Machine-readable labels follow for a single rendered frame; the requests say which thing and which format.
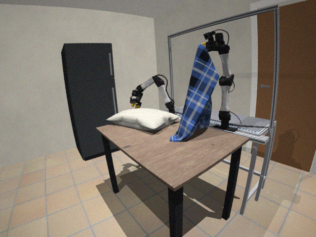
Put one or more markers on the grey slotted metal rail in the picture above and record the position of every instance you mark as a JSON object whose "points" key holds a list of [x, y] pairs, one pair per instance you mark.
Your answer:
{"points": [[253, 138]]}

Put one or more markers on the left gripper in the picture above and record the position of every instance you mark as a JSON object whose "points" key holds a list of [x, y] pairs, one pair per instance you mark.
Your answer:
{"points": [[211, 46]]}

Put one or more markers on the blue plaid pillowcase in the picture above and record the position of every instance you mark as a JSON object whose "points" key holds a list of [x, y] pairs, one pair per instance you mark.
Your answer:
{"points": [[198, 105]]}

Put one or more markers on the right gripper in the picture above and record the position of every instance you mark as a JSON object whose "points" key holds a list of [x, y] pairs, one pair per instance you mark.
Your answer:
{"points": [[137, 100]]}

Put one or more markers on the grey metal top beam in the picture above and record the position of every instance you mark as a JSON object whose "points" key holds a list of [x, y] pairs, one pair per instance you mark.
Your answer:
{"points": [[228, 19]]}

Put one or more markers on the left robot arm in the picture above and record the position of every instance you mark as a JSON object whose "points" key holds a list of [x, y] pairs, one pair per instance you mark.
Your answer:
{"points": [[224, 82]]}

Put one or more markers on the white pillow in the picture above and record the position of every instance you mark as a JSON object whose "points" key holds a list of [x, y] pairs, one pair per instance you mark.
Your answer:
{"points": [[144, 118]]}

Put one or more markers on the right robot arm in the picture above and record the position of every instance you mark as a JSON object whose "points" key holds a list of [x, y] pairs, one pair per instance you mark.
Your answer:
{"points": [[160, 85]]}

